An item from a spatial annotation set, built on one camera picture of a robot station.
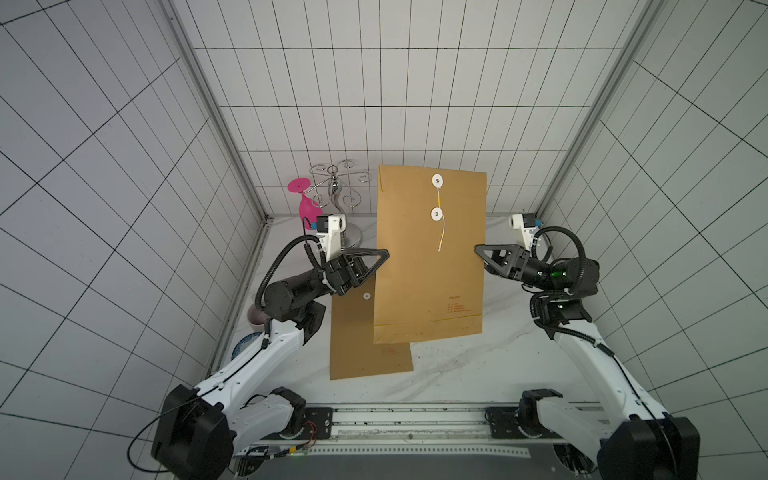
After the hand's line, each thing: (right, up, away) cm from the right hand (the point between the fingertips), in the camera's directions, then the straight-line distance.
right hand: (473, 252), depth 62 cm
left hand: (-19, -1, -10) cm, 21 cm away
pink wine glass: (-44, +13, +34) cm, 58 cm away
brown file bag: (-28, -30, +21) cm, 46 cm away
